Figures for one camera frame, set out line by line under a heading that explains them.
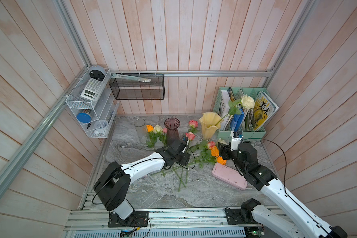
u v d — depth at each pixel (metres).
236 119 0.95
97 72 0.81
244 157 0.55
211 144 0.97
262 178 0.51
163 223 0.73
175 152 0.65
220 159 0.90
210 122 0.96
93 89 0.78
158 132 1.07
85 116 0.76
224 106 0.90
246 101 0.75
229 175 0.88
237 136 0.63
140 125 0.90
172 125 0.93
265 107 0.96
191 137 1.01
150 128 1.07
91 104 0.69
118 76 0.92
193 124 1.10
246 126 1.02
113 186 0.43
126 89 1.07
